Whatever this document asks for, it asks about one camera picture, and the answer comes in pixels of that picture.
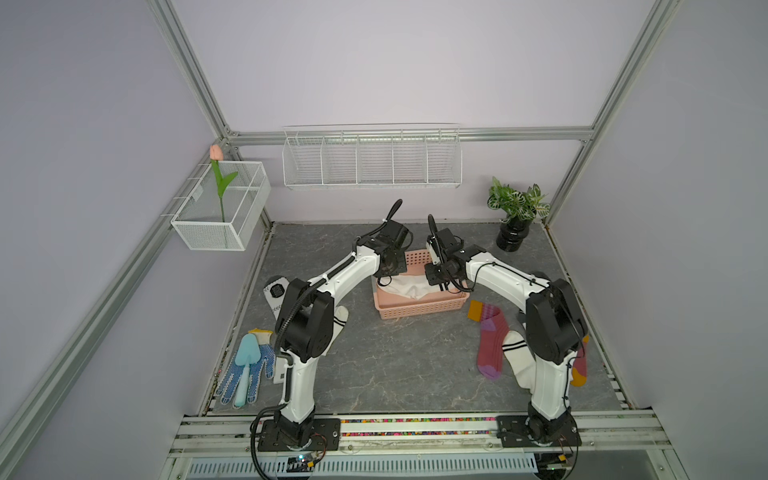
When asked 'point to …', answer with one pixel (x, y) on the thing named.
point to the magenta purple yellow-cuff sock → (493, 331)
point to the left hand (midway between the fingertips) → (397, 270)
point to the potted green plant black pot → (521, 209)
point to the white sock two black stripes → (411, 286)
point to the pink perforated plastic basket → (391, 307)
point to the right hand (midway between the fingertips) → (434, 272)
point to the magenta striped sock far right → (579, 369)
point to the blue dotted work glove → (228, 384)
